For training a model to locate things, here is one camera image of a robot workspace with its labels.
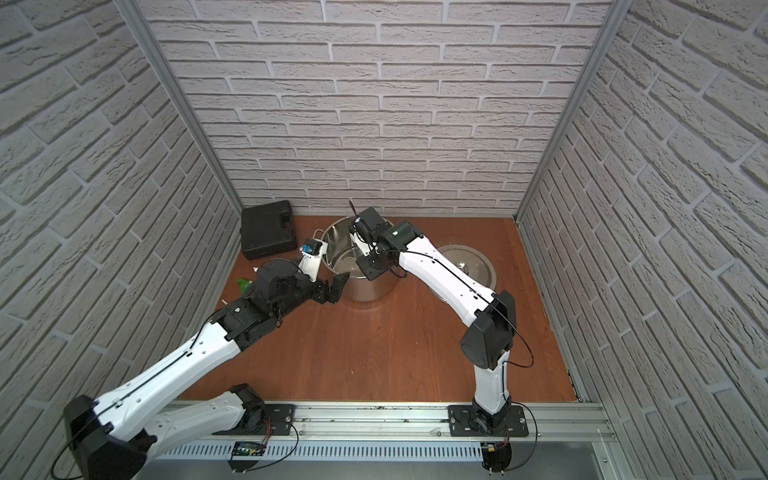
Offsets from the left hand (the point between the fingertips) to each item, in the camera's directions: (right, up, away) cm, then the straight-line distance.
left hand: (328, 259), depth 74 cm
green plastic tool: (-34, -9, +23) cm, 42 cm away
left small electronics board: (-20, -48, -3) cm, 52 cm away
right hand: (+12, -2, +6) cm, 14 cm away
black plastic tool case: (-31, +9, +36) cm, 48 cm away
